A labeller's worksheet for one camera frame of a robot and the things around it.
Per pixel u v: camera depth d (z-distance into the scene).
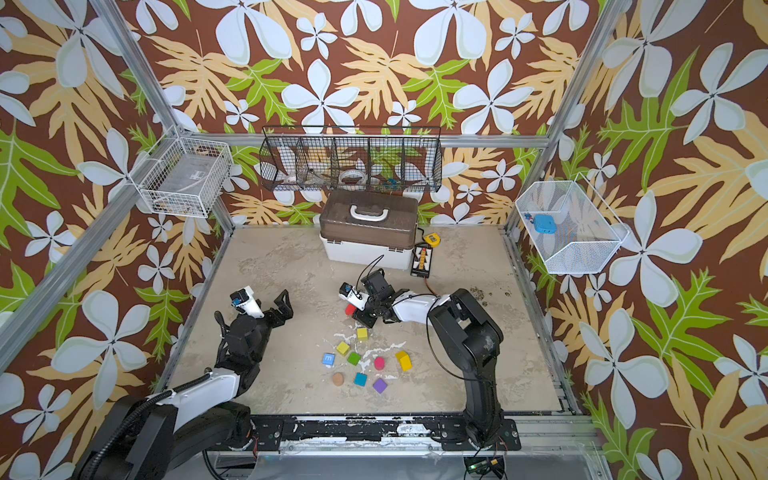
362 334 0.89
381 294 0.77
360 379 0.84
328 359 0.86
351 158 0.98
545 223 0.85
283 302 0.83
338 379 0.82
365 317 0.85
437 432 0.75
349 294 0.84
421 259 1.08
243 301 0.72
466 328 0.53
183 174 0.86
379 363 0.85
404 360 0.85
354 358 0.86
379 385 0.83
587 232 0.77
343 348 0.86
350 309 0.91
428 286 1.02
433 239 1.15
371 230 0.93
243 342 0.64
